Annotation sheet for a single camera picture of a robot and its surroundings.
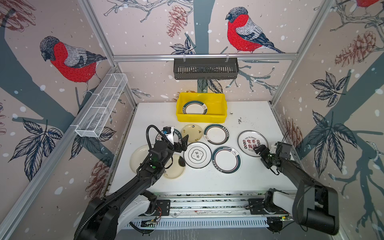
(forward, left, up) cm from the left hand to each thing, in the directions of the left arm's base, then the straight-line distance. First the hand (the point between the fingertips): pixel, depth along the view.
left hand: (180, 134), depth 78 cm
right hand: (-4, -46, -16) cm, 49 cm away
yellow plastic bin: (+43, -25, -19) cm, 54 cm away
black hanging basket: (+49, -16, +9) cm, 53 cm away
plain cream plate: (-3, +28, -18) cm, 34 cm away
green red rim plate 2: (+12, -23, -19) cm, 32 cm away
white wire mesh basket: (+13, +43, +10) cm, 46 cm away
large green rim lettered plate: (+11, +5, -20) cm, 23 cm away
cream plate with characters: (+15, -7, -21) cm, 27 cm away
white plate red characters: (+8, -45, -19) cm, 49 cm away
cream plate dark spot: (-12, +4, -20) cm, 24 cm away
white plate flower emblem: (-2, -9, -20) cm, 22 cm away
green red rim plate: (+38, -7, -19) cm, 43 cm away
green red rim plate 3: (-6, -27, -20) cm, 35 cm away
